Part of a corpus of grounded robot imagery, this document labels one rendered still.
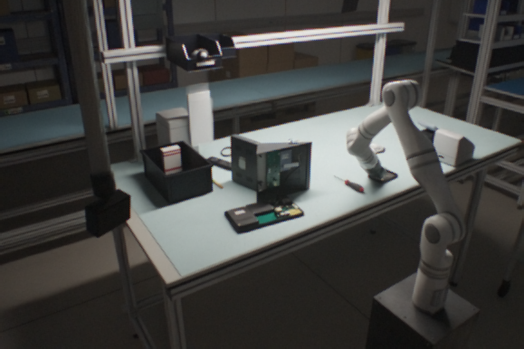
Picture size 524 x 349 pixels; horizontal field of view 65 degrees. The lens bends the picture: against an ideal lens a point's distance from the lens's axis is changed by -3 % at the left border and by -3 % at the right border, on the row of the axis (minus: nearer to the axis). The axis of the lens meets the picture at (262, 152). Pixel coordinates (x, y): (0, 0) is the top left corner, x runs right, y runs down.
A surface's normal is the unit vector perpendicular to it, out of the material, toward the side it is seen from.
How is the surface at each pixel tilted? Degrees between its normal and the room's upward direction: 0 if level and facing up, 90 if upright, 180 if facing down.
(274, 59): 90
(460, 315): 0
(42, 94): 90
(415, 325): 0
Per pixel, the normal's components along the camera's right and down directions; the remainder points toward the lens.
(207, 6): 0.55, 0.34
